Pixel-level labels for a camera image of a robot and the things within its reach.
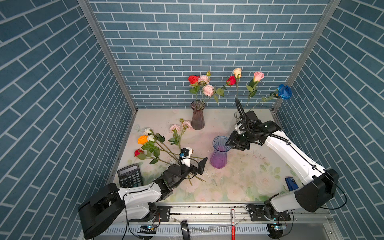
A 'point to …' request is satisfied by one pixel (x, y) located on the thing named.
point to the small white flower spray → (154, 141)
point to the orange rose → (142, 139)
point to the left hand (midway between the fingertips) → (203, 156)
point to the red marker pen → (233, 227)
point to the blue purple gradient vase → (218, 157)
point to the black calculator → (130, 176)
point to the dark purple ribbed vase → (197, 119)
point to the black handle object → (185, 230)
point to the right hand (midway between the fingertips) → (228, 145)
